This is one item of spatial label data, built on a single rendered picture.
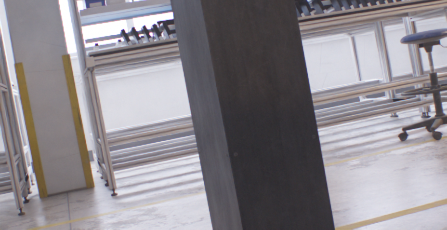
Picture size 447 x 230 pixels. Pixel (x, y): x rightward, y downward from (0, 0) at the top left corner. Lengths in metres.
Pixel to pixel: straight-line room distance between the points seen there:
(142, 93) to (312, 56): 2.04
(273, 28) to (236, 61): 0.13
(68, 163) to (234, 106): 3.60
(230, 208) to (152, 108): 5.94
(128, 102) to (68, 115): 2.50
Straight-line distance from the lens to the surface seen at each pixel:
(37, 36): 5.13
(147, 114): 7.56
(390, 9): 4.91
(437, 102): 4.55
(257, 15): 1.64
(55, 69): 5.11
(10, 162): 4.44
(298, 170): 1.66
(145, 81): 7.57
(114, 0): 5.06
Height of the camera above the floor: 0.60
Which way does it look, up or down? 2 degrees down
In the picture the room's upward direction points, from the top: 10 degrees counter-clockwise
